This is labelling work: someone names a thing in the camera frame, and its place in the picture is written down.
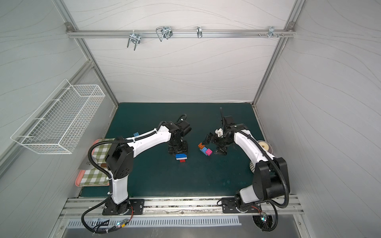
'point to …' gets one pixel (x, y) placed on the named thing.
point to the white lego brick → (177, 158)
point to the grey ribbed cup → (252, 167)
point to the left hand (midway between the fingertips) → (183, 155)
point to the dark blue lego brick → (180, 155)
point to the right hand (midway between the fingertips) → (209, 147)
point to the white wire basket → (58, 124)
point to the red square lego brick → (182, 160)
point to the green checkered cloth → (94, 176)
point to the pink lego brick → (209, 151)
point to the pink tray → (82, 173)
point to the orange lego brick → (200, 146)
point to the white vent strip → (101, 222)
